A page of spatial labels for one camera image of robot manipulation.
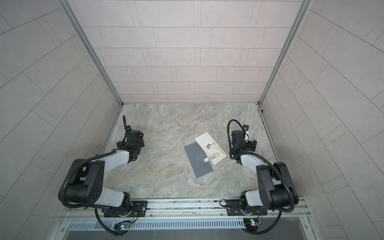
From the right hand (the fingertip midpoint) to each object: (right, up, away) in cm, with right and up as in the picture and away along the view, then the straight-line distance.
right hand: (244, 137), depth 92 cm
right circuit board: (-4, -36, -23) cm, 43 cm away
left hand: (-69, 0, 0) cm, 69 cm away
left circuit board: (-61, -34, -28) cm, 75 cm away
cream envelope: (-21, -7, +1) cm, 22 cm away
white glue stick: (-25, -13, -6) cm, 28 cm away
